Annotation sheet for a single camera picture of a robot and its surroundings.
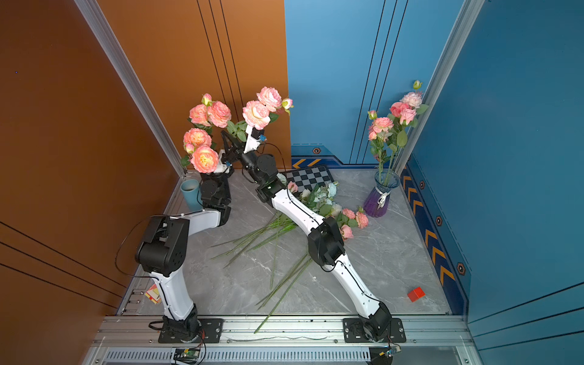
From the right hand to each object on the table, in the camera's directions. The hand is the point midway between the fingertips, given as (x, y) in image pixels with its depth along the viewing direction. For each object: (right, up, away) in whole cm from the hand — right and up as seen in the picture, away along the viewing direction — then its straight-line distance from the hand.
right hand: (228, 130), depth 73 cm
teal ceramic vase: (-20, -19, +16) cm, 32 cm away
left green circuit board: (-13, -72, -1) cm, 73 cm away
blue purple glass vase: (+54, -23, +16) cm, 61 cm away
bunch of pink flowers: (+6, -41, +21) cm, 47 cm away
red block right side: (+62, -55, +2) cm, 83 cm away
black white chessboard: (+27, -14, +39) cm, 49 cm away
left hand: (-9, -4, +10) cm, 15 cm away
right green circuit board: (+52, -69, -4) cm, 86 cm away
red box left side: (-28, -56, +6) cm, 63 cm away
